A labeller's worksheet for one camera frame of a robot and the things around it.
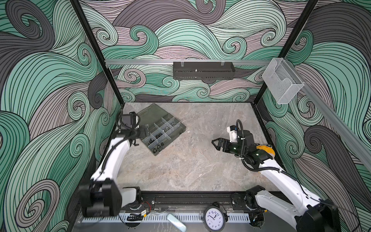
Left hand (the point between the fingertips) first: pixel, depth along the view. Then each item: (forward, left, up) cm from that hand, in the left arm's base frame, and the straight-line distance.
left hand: (140, 129), depth 84 cm
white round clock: (-41, -41, -14) cm, 60 cm away
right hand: (-8, -44, -2) cm, 45 cm away
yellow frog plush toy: (-6, -78, -10) cm, 79 cm away
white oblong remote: (-44, -23, -12) cm, 51 cm away
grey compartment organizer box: (+11, -12, -15) cm, 22 cm away
